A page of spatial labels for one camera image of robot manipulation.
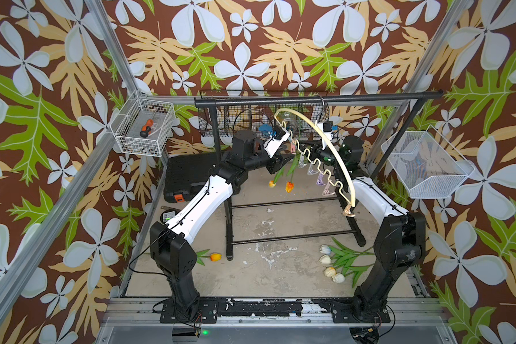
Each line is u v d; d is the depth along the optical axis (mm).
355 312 689
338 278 786
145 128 799
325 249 866
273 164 641
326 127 690
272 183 912
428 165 806
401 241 481
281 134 586
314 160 626
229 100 492
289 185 839
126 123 814
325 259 845
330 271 813
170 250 439
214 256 846
